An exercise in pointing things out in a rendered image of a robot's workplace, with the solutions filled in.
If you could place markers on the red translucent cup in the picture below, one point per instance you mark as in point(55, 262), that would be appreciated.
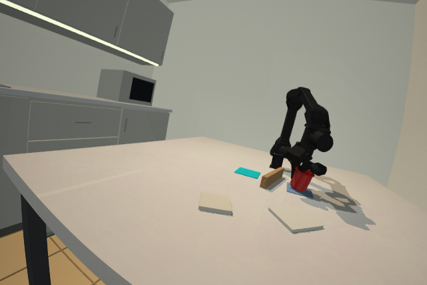
point(300, 181)

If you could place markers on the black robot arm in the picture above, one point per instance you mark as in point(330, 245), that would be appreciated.
point(317, 131)

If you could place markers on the beige square tile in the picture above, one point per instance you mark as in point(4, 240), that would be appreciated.
point(215, 203)

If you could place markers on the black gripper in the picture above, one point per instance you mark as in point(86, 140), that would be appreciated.
point(316, 168)

